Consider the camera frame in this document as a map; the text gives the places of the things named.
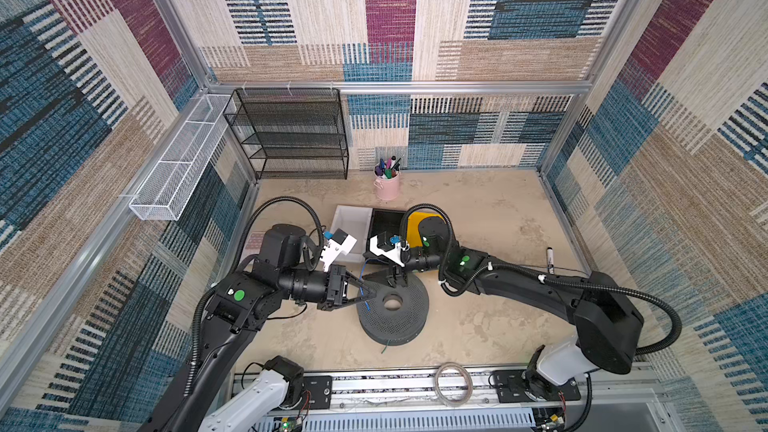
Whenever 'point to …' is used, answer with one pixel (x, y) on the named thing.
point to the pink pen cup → (387, 181)
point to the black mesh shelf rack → (291, 133)
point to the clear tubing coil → (438, 391)
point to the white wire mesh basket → (167, 193)
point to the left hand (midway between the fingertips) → (374, 294)
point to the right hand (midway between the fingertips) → (367, 267)
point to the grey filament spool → (397, 314)
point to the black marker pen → (550, 260)
